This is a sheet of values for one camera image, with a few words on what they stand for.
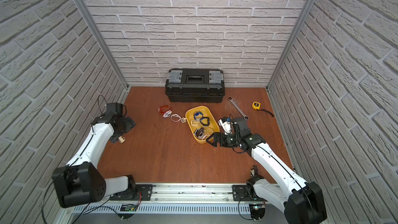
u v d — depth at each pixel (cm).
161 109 104
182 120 100
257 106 106
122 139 89
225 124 73
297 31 86
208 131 94
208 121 97
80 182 40
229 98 111
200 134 92
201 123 97
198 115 101
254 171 76
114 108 65
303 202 38
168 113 101
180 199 74
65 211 70
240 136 61
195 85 99
